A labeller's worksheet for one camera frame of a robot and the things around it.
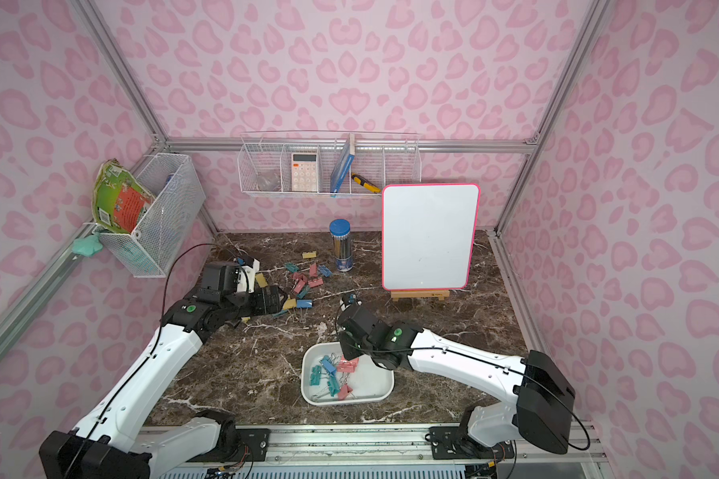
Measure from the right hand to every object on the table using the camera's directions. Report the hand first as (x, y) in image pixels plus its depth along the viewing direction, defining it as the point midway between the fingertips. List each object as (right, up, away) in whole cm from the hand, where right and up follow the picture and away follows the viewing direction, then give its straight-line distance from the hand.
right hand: (343, 336), depth 77 cm
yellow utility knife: (+5, +44, +20) cm, 49 cm away
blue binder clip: (-5, -10, +7) cm, 13 cm away
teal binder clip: (-21, +16, +31) cm, 41 cm away
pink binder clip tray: (+1, -10, +7) cm, 12 cm away
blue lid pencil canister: (-3, +29, +21) cm, 36 cm away
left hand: (-19, +12, +2) cm, 23 cm away
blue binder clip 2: (-15, +5, +22) cm, 27 cm away
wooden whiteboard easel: (+16, +8, +20) cm, 26 cm away
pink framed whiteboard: (+24, +26, +11) cm, 37 cm away
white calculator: (-14, +47, +18) cm, 52 cm away
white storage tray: (-5, -12, +6) cm, 14 cm away
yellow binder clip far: (-16, +21, +36) cm, 45 cm away
